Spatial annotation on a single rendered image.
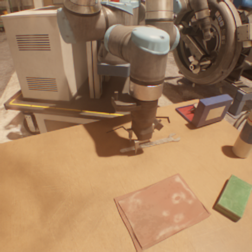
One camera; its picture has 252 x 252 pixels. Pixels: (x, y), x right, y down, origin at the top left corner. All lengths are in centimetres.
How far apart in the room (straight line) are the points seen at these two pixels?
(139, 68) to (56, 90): 77
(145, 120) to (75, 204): 29
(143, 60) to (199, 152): 39
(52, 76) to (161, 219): 91
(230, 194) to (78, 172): 44
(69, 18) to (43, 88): 53
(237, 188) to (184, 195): 16
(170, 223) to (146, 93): 32
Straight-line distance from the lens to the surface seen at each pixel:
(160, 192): 52
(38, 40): 108
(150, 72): 44
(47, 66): 110
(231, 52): 149
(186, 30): 171
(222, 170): 66
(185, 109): 87
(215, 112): 79
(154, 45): 42
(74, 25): 79
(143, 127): 54
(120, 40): 50
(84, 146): 65
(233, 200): 56
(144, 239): 46
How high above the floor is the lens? 92
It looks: 38 degrees down
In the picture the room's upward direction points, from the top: 2 degrees clockwise
